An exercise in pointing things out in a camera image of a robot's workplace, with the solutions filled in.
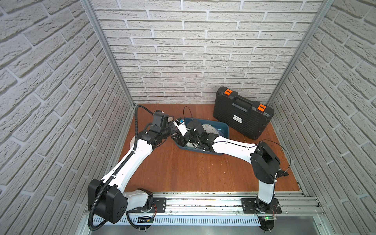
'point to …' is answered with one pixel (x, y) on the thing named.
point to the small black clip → (282, 173)
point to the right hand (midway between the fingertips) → (175, 133)
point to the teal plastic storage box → (215, 128)
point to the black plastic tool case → (249, 118)
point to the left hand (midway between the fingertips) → (176, 124)
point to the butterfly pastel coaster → (210, 129)
